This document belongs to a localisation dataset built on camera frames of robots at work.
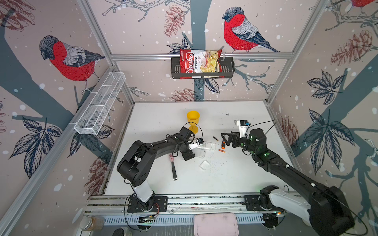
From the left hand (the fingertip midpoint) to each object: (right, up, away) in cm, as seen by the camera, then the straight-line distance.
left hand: (190, 148), depth 92 cm
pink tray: (+12, -29, -25) cm, 40 cm away
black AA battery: (+18, +5, +6) cm, 19 cm away
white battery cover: (+9, -8, -4) cm, 13 cm away
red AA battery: (+19, -1, +2) cm, 19 cm away
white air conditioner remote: (+11, +2, +2) cm, 12 cm away
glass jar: (-42, -25, -30) cm, 57 cm away
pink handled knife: (-10, -12, -6) cm, 17 cm away
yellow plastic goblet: (+2, +19, 0) cm, 19 cm away
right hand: (+19, +10, -11) cm, 24 cm away
